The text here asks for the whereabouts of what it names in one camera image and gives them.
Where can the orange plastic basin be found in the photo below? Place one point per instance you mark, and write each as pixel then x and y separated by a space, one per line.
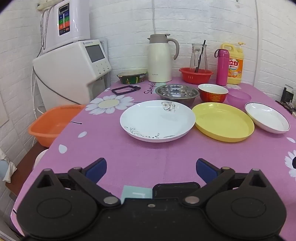
pixel 46 132

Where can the red bowl white inside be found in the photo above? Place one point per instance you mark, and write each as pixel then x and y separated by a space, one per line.
pixel 211 97

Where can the glass pitcher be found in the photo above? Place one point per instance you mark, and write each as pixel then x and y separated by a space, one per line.
pixel 193 58

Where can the white crumpled cloth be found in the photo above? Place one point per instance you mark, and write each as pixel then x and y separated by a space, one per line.
pixel 9 169

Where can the cream thermos jug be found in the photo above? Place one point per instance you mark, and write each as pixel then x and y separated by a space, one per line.
pixel 159 60

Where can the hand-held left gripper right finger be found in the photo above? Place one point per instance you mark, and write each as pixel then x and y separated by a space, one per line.
pixel 205 168

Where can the white wall water purifier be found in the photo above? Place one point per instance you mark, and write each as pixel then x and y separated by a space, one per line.
pixel 78 20

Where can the black rectangular frame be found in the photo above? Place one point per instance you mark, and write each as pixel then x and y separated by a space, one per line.
pixel 137 87

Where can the white wall pipe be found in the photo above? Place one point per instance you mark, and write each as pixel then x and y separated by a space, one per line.
pixel 257 34

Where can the large white floral plate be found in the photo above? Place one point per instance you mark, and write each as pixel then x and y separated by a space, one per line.
pixel 157 120

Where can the stainless steel bowl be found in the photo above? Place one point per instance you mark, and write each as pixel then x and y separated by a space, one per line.
pixel 177 92

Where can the black stirring stick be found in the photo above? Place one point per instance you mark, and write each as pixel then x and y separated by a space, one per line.
pixel 200 54

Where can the green printed tin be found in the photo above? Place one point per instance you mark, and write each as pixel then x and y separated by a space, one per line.
pixel 131 80

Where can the black box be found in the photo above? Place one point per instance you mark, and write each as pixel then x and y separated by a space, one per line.
pixel 288 95

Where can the pink floral tablecloth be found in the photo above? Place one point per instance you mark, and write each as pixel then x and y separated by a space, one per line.
pixel 138 153

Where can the yellow plate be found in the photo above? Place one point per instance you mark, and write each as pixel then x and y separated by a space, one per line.
pixel 222 120

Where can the black hairpin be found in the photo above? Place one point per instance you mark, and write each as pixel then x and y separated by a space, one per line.
pixel 76 122

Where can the wooden bench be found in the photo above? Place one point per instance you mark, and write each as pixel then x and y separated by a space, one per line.
pixel 23 166

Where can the small white dark-rimmed plate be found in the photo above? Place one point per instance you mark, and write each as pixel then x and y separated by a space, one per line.
pixel 266 115

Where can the yellow detergent bottle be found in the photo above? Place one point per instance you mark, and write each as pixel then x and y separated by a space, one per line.
pixel 235 67

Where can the white appliance with screen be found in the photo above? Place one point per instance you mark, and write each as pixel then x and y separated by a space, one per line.
pixel 69 69

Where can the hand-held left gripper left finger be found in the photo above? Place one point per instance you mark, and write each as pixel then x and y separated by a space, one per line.
pixel 97 166

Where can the purple plastic bowl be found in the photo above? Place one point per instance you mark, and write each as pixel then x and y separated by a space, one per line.
pixel 239 97

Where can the red plastic basket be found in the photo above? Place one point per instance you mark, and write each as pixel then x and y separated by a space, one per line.
pixel 196 78

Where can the pink thermos bottle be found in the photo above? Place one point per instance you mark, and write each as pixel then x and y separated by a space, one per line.
pixel 222 69

